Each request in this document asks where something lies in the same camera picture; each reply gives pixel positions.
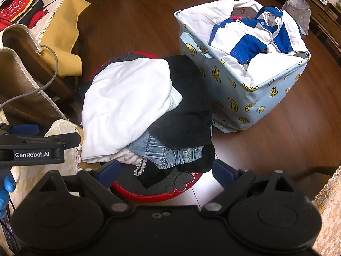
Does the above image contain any blue white polo shirt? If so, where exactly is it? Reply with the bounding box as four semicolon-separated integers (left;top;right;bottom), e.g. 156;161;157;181
208;6;308;64

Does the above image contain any wooden chair with lace cover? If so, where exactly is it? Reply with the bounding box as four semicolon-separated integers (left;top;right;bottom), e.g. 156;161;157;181
1;24;77;127

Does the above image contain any translucent plastic bag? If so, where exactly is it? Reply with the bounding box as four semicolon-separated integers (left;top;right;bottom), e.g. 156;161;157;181
282;0;312;35

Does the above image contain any grey cable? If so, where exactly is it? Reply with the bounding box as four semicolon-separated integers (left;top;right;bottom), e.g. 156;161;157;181
0;45;60;110

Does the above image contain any red black garment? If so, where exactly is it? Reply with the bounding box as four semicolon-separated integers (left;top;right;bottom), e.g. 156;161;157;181
0;0;48;31

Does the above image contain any white cloth in basket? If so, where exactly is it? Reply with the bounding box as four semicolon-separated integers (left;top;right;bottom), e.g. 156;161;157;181
179;0;310;87

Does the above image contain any wooden tv cabinet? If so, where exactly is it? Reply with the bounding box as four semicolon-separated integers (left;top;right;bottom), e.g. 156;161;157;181
261;0;341;67

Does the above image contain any banana print fabric basket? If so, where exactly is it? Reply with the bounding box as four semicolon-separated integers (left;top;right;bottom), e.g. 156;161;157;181
174;9;311;133

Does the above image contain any black knit garment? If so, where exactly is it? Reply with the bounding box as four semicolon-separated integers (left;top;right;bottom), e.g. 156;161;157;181
149;55;213;148

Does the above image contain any yellow cloth on chair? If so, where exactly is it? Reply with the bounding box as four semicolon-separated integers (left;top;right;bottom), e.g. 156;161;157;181
37;0;91;77

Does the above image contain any blue denim garment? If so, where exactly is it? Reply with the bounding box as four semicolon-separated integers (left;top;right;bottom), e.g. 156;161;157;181
128;131;204;169

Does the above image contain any white daydream sweatshirt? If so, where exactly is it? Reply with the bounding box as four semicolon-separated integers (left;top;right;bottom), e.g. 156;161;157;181
81;57;183;164

